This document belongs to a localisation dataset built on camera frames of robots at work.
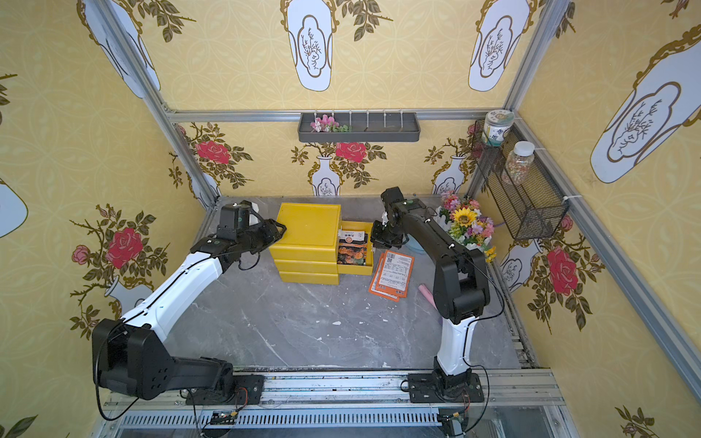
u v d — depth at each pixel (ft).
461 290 1.65
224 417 2.38
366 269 2.93
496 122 2.77
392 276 3.13
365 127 3.03
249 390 2.40
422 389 2.40
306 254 2.68
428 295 2.95
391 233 2.52
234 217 2.05
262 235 2.41
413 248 3.39
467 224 2.82
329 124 2.89
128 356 1.33
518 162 2.36
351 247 3.10
